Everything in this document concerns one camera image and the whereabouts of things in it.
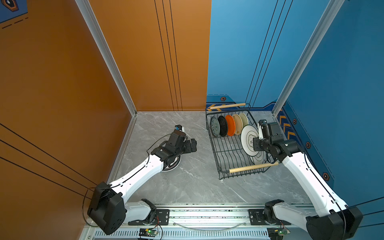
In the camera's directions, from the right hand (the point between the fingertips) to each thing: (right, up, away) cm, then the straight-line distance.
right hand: (256, 141), depth 78 cm
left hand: (-35, -1, +4) cm, 35 cm away
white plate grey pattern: (-2, +5, +5) cm, 7 cm away
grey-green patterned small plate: (-19, +7, +25) cm, 32 cm away
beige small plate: (-4, +9, +19) cm, 21 cm away
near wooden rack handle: (-4, -12, -7) cm, 15 cm away
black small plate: (-14, +8, +16) cm, 23 cm away
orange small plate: (-9, +9, +21) cm, 24 cm away
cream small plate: (0, +13, +19) cm, 23 cm away
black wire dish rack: (-10, -9, +18) cm, 22 cm away
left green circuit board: (-53, -43, -8) cm, 69 cm away
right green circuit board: (+9, -42, -9) cm, 44 cm away
